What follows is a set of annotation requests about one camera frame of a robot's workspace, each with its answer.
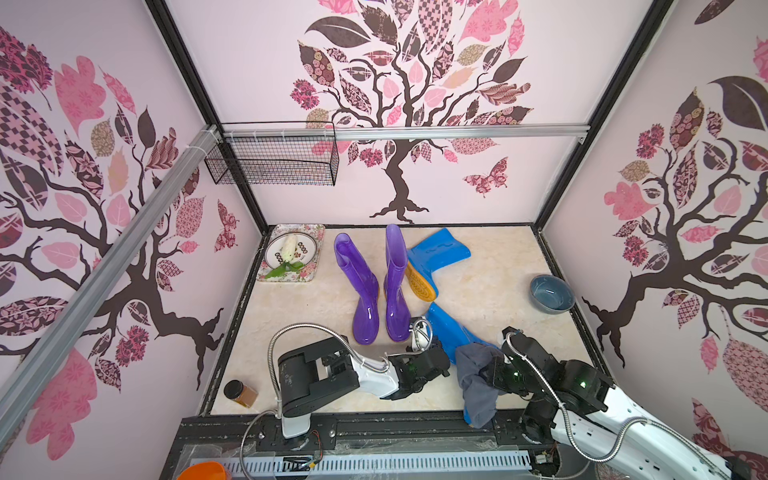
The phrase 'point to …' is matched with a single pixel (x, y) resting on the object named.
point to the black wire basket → (275, 154)
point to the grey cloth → (480, 395)
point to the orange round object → (208, 470)
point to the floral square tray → (306, 274)
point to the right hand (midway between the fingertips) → (478, 373)
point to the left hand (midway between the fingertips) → (441, 344)
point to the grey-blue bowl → (551, 295)
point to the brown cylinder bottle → (235, 389)
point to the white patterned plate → (307, 249)
